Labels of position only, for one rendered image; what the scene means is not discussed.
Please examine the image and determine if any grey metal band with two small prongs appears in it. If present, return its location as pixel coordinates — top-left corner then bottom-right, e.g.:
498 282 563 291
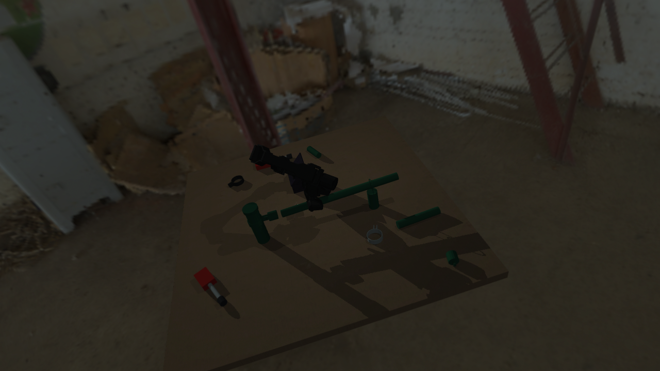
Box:
367 225 383 244

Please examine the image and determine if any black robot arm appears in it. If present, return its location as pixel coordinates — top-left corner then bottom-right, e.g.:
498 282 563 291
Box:
249 144 338 196

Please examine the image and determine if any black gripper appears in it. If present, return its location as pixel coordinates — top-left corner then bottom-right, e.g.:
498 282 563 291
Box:
302 181 323 212

